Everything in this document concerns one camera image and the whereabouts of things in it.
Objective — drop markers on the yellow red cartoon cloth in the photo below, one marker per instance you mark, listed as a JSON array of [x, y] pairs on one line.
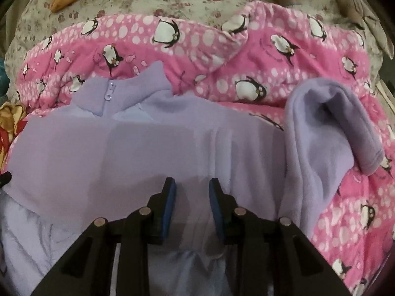
[[12, 122]]

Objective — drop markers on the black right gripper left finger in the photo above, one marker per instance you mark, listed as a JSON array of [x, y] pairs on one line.
[[117, 250]]

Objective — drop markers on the lavender zip-up jacket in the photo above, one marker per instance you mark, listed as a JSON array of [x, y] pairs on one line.
[[113, 146]]

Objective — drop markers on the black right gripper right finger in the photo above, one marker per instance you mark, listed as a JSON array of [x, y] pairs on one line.
[[272, 257]]

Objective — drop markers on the pink penguin print quilt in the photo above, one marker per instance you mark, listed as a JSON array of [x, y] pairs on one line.
[[252, 63]]

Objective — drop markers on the floral bed sheet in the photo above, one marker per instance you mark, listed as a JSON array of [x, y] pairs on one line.
[[28, 22]]

